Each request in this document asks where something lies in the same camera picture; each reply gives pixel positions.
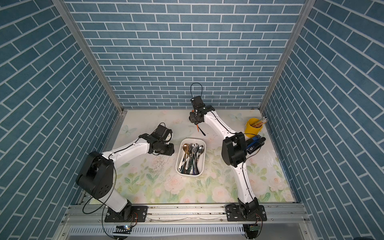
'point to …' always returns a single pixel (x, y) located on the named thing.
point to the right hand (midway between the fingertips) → (195, 117)
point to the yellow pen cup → (251, 131)
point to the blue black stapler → (258, 141)
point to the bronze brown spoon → (185, 148)
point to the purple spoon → (201, 130)
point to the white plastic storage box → (191, 156)
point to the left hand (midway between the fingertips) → (175, 151)
